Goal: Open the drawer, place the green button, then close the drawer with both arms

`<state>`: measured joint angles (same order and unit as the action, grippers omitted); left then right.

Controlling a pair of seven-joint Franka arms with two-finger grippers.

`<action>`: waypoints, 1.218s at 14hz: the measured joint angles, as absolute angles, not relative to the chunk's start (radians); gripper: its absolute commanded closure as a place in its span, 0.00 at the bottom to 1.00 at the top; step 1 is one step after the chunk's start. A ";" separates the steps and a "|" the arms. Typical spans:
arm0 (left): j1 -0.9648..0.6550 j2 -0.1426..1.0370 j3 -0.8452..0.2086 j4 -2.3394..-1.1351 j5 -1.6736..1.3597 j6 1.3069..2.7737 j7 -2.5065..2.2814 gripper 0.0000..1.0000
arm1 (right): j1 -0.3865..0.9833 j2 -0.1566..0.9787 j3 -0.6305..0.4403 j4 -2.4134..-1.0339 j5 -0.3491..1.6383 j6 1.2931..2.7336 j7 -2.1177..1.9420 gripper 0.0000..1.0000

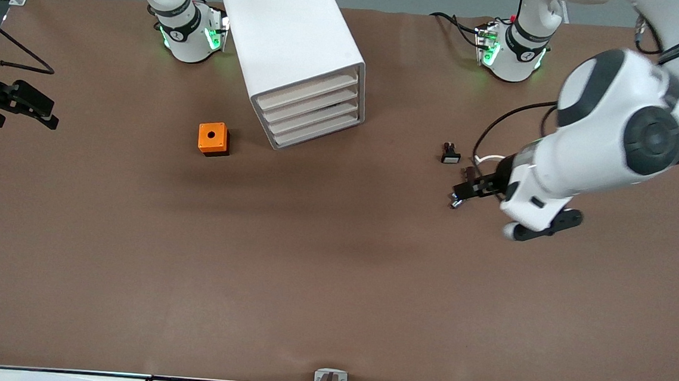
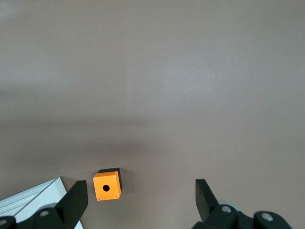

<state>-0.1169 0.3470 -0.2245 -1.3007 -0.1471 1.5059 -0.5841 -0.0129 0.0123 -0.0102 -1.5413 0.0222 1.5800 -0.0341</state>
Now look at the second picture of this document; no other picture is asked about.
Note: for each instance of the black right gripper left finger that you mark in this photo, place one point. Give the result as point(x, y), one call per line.
point(76, 202)

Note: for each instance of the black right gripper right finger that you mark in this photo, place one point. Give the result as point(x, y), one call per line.
point(203, 200)

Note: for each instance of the white drawer cabinet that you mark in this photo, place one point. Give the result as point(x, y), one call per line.
point(35, 198)

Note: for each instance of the orange button enclosure box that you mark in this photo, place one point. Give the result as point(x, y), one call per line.
point(100, 188)

